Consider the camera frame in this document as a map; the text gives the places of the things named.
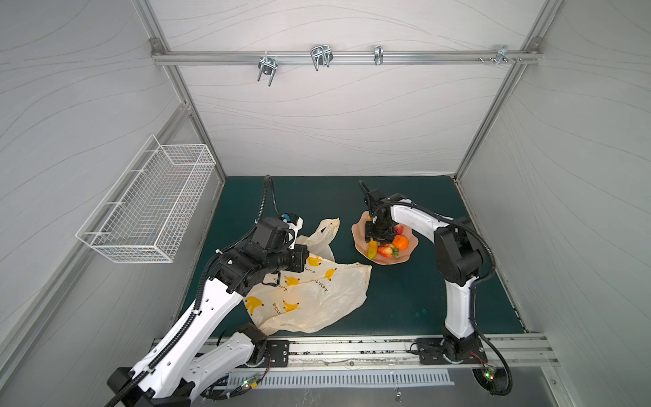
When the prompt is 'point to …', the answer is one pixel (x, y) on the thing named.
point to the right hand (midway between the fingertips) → (372, 239)
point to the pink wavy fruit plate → (358, 234)
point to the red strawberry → (388, 251)
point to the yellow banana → (373, 248)
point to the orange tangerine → (401, 242)
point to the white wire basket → (147, 208)
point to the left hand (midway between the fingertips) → (305, 255)
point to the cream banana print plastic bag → (319, 299)
